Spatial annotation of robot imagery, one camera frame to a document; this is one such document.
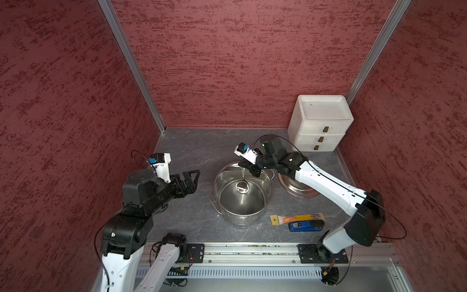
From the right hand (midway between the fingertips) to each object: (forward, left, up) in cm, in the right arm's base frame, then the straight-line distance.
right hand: (241, 166), depth 76 cm
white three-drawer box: (+26, -41, 0) cm, 49 cm away
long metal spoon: (-1, -1, -18) cm, 18 cm away
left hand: (-11, +18, +11) cm, 24 cm away
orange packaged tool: (-16, -16, -22) cm, 32 cm away
